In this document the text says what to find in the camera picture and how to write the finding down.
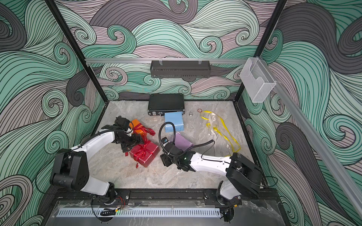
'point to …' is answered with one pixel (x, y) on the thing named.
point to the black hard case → (160, 103)
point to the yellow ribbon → (217, 123)
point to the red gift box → (148, 160)
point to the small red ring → (199, 110)
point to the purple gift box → (181, 142)
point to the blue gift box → (176, 117)
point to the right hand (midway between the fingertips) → (162, 156)
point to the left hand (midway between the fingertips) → (139, 144)
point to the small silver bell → (190, 114)
